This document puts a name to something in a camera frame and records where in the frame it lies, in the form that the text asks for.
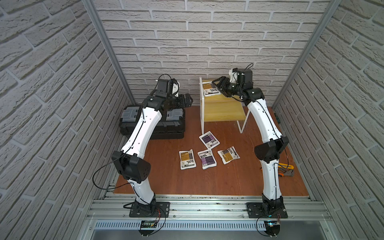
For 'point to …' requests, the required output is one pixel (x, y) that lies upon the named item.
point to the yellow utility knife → (280, 165)
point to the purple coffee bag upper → (209, 140)
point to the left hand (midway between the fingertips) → (189, 98)
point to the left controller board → (147, 224)
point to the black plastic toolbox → (171, 125)
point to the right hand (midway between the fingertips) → (216, 84)
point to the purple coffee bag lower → (207, 158)
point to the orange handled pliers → (290, 173)
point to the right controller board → (272, 227)
